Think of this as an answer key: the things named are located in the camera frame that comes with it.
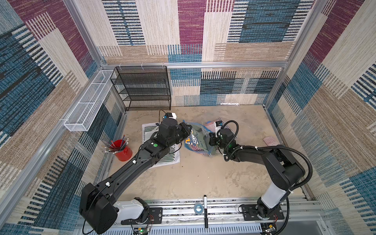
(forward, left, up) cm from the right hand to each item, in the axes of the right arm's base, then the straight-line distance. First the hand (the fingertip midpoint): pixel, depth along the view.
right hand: (212, 134), depth 95 cm
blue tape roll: (-40, +10, -9) cm, 42 cm away
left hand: (-9, +11, +21) cm, 26 cm away
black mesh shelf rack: (+34, +48, +12) cm, 60 cm away
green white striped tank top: (-11, +25, -5) cm, 28 cm away
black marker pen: (-44, +7, -7) cm, 45 cm away
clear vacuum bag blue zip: (-11, 0, -1) cm, 11 cm away
